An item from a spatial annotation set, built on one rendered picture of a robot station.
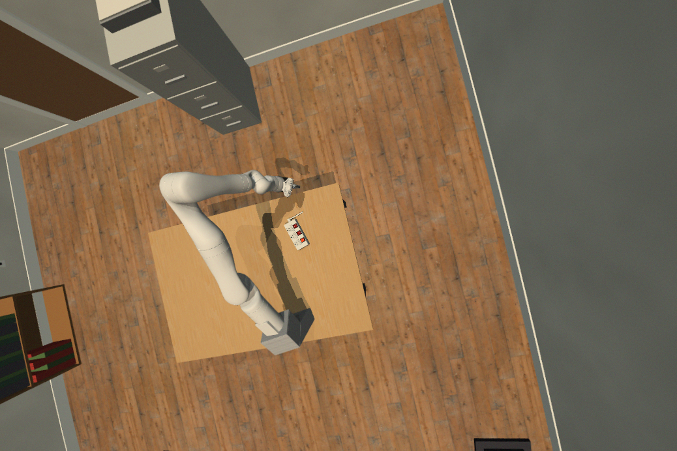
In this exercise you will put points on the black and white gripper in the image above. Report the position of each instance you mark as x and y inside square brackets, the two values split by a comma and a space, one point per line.
[286, 185]

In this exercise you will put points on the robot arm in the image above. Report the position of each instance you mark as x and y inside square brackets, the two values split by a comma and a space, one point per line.
[182, 191]

